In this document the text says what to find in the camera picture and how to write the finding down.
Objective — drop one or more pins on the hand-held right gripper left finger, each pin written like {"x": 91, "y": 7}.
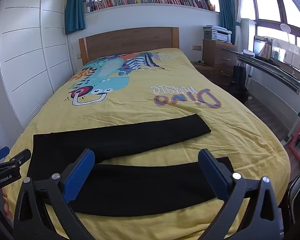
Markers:
{"x": 80, "y": 177}

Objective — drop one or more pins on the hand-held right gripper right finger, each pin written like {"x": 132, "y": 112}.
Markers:
{"x": 213, "y": 177}

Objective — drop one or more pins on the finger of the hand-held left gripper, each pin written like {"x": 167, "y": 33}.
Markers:
{"x": 1, "y": 153}
{"x": 21, "y": 157}

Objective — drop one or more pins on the black pants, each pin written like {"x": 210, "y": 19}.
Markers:
{"x": 140, "y": 135}

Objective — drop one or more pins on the person's left hand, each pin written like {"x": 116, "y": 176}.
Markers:
{"x": 7, "y": 205}

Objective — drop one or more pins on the black chair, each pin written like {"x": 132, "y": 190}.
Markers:
{"x": 298, "y": 200}

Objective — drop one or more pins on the yellow printed bed cover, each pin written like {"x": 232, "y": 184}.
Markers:
{"x": 165, "y": 100}

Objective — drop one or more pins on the black bag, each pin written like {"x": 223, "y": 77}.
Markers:
{"x": 238, "y": 80}

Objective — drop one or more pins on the white wardrobe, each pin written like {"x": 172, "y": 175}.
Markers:
{"x": 27, "y": 55}

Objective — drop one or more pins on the wooden nightstand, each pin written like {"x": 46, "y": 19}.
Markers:
{"x": 215, "y": 73}

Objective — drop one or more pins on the long desk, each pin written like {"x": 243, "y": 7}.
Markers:
{"x": 275, "y": 70}

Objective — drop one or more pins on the wooden dresser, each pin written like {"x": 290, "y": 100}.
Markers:
{"x": 218, "y": 53}

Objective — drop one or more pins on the computer monitor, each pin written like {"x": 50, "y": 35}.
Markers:
{"x": 261, "y": 47}

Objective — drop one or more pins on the white printer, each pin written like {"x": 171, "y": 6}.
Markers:
{"x": 217, "y": 33}

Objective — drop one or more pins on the wooden headboard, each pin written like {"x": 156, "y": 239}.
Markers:
{"x": 127, "y": 40}

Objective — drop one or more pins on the teal curtain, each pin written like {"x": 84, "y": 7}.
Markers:
{"x": 75, "y": 10}
{"x": 227, "y": 10}

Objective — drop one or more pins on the white desk lamp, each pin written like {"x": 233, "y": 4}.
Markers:
{"x": 286, "y": 28}

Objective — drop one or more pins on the large side window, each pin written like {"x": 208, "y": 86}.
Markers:
{"x": 270, "y": 7}

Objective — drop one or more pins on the row of books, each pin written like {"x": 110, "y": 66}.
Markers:
{"x": 150, "y": 0}

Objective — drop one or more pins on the red desk frame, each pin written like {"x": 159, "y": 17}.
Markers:
{"x": 296, "y": 140}

